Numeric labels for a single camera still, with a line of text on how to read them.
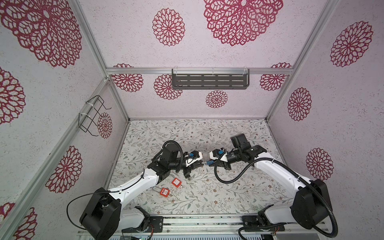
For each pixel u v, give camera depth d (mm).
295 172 466
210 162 724
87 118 744
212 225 747
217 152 637
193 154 636
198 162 742
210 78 960
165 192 832
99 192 428
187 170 686
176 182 864
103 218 403
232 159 677
